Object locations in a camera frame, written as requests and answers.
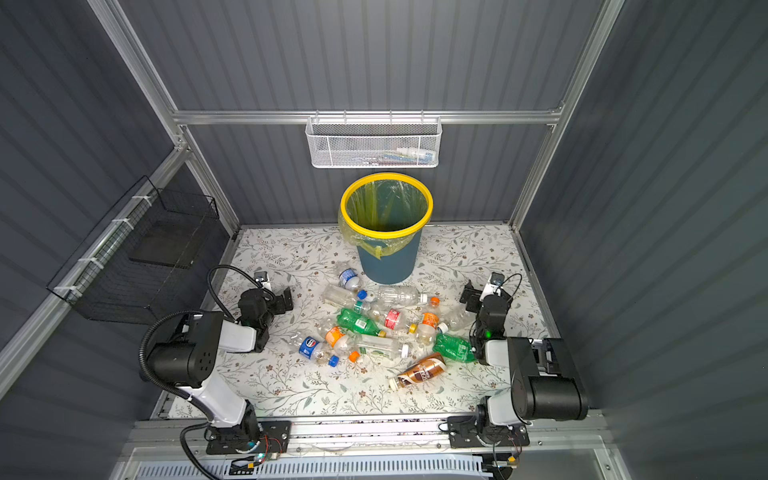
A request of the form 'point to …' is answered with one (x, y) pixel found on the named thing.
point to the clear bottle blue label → (349, 279)
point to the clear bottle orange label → (432, 315)
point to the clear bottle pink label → (398, 319)
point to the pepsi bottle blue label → (312, 349)
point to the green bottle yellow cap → (359, 322)
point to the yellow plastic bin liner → (386, 206)
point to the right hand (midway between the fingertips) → (490, 286)
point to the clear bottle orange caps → (341, 342)
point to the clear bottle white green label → (382, 347)
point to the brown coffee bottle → (422, 370)
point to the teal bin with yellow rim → (397, 264)
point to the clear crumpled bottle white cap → (400, 296)
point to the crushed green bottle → (453, 348)
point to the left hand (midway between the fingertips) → (272, 290)
